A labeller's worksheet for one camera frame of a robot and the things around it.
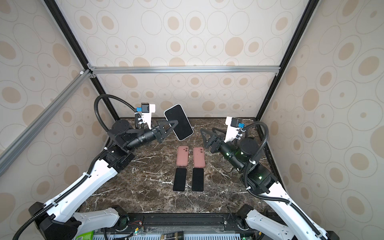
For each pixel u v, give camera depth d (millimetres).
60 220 389
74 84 791
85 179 430
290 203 407
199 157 980
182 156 979
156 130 513
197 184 871
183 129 607
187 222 745
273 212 444
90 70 897
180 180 872
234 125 499
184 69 903
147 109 507
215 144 500
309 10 688
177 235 674
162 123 544
